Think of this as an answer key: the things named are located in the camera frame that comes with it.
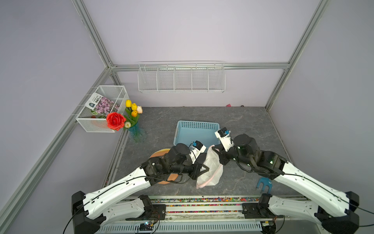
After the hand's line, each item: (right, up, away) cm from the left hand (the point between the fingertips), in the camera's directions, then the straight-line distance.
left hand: (207, 170), depth 64 cm
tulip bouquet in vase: (-43, +14, +30) cm, 54 cm away
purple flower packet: (-54, +30, +10) cm, 62 cm away
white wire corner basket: (-55, +22, +3) cm, 59 cm away
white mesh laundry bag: (+3, -1, -1) cm, 4 cm away
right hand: (+3, +10, +4) cm, 11 cm away
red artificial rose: (-42, +22, +2) cm, 47 cm away
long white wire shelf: (-14, +53, +36) cm, 65 cm away
